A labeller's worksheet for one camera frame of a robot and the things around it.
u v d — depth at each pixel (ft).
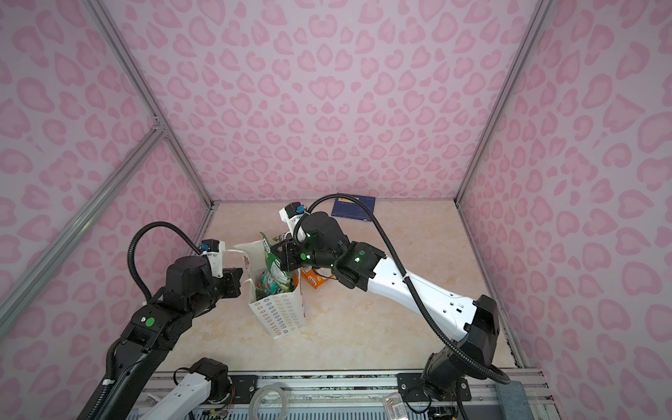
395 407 2.24
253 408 2.22
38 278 1.79
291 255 1.84
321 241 1.60
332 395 2.38
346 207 3.81
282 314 2.41
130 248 1.51
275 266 2.15
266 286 2.54
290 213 1.87
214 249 1.97
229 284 2.00
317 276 3.06
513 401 2.26
